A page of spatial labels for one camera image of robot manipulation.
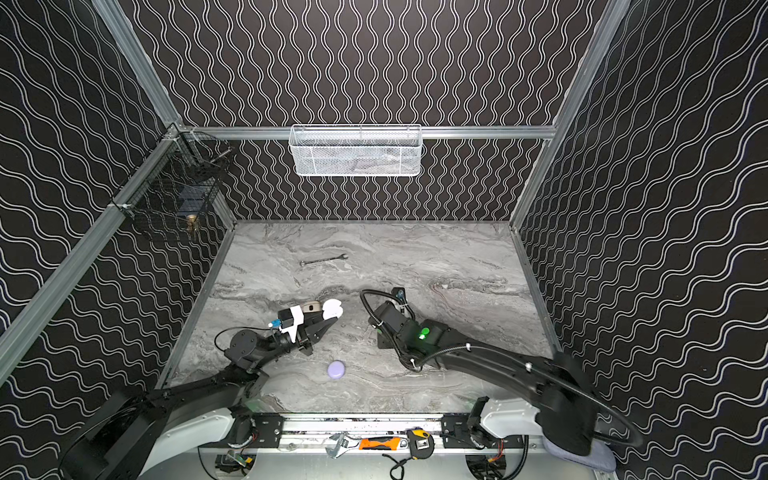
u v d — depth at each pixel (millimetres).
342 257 1098
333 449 722
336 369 842
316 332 685
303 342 661
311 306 954
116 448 415
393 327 587
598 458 691
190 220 829
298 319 618
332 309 705
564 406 396
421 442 711
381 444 718
